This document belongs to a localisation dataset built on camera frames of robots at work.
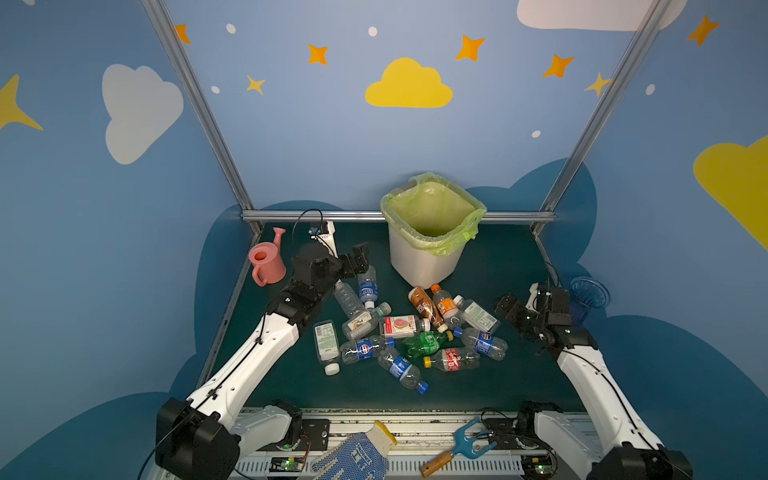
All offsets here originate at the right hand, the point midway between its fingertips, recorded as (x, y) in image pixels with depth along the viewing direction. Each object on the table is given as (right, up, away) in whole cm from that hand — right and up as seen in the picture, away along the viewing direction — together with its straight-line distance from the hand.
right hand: (507, 305), depth 84 cm
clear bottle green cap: (-41, -6, +5) cm, 42 cm away
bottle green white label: (-7, -5, +9) cm, 12 cm away
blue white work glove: (-41, -34, -13) cm, 55 cm away
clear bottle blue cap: (-30, -17, -4) cm, 35 cm away
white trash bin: (-23, +10, +9) cm, 27 cm away
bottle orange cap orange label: (-15, -2, +9) cm, 18 cm away
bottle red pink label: (-29, -7, +5) cm, 31 cm away
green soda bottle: (-23, -12, +4) cm, 26 cm away
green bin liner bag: (-19, +29, +21) cm, 41 cm away
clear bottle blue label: (-41, +4, +15) cm, 43 cm away
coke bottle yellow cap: (-16, -15, -2) cm, 22 cm away
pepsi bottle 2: (-6, -11, +2) cm, 13 cm away
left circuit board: (-60, -36, -12) cm, 71 cm away
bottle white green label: (-52, -12, +2) cm, 53 cm away
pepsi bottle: (-42, -13, 0) cm, 44 cm away
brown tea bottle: (-22, -2, +9) cm, 24 cm away
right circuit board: (+2, -37, -12) cm, 39 cm away
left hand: (-42, +17, -8) cm, 46 cm away
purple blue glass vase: (+22, +3, 0) cm, 22 cm away
